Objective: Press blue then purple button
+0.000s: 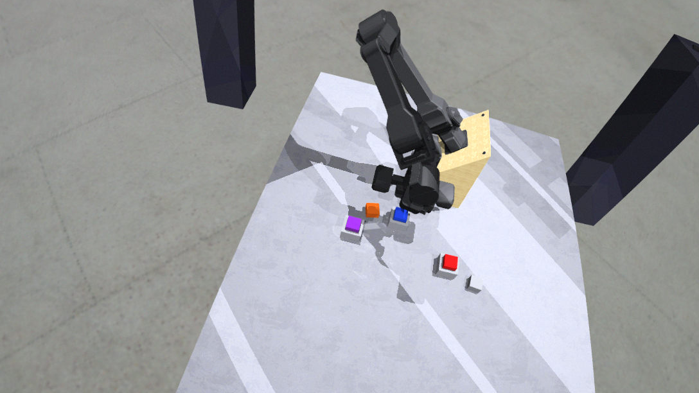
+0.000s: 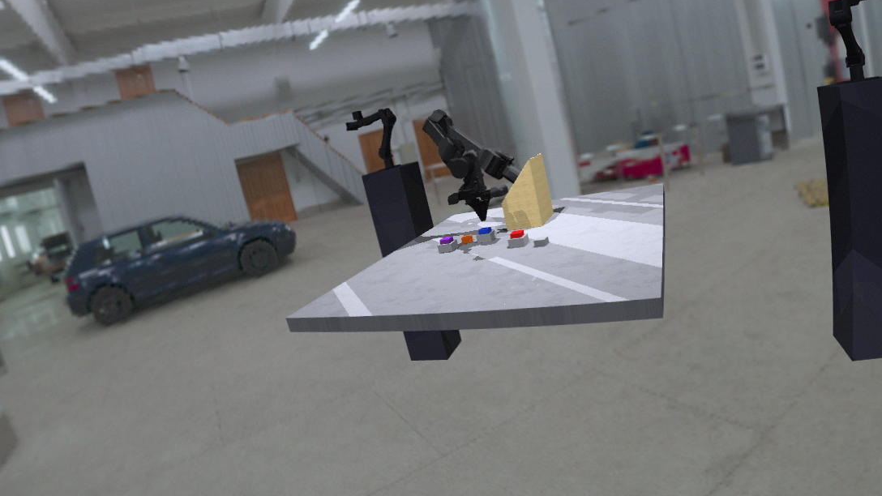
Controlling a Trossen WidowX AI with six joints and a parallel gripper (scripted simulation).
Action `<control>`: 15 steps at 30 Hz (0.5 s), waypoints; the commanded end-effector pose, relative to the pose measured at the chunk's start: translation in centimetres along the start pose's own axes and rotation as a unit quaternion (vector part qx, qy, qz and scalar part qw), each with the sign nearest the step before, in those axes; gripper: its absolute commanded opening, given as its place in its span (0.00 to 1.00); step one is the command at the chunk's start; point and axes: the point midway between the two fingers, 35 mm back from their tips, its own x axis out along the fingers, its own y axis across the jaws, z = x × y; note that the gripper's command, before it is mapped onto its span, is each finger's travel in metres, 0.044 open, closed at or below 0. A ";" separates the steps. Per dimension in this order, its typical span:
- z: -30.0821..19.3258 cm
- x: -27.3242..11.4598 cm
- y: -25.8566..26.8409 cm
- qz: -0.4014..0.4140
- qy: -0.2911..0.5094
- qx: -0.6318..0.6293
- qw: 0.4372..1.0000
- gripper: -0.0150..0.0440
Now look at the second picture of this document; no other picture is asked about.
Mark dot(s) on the blue button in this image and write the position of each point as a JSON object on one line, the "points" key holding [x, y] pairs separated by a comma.
{"points": [[486, 235]]}

